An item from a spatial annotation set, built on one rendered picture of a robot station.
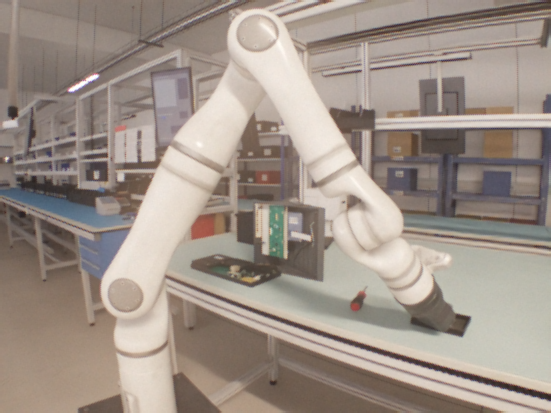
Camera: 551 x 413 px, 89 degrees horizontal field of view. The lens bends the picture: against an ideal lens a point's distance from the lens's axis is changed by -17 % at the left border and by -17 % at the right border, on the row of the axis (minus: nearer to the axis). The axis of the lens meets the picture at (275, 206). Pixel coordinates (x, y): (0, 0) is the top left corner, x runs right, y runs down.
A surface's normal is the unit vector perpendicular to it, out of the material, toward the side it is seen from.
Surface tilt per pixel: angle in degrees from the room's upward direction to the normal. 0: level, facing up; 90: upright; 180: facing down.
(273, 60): 90
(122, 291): 85
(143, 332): 20
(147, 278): 92
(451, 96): 98
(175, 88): 101
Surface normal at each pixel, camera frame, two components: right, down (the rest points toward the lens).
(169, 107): -0.23, 0.31
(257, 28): 0.01, 0.03
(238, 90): 0.16, -0.26
